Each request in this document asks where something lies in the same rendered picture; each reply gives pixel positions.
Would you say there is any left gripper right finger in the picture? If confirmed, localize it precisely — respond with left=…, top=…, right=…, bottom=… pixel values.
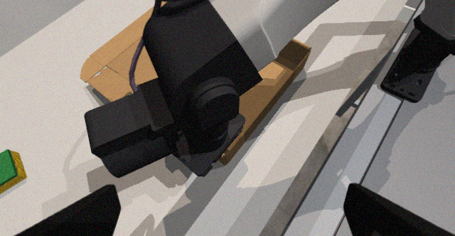
left=343, top=183, right=455, bottom=236

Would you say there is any green rectangular block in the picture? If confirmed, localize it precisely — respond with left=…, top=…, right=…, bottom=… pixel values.
left=0, top=149, right=27, bottom=194

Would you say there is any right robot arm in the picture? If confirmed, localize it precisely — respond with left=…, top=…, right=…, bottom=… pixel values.
left=84, top=0, right=455, bottom=178

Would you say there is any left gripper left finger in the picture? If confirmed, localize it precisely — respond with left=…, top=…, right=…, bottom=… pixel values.
left=14, top=184, right=121, bottom=236

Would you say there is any grey flat panel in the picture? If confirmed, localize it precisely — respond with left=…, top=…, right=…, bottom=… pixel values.
left=280, top=0, right=455, bottom=236

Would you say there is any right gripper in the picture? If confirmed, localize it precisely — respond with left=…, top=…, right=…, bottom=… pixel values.
left=173, top=113, right=246, bottom=177

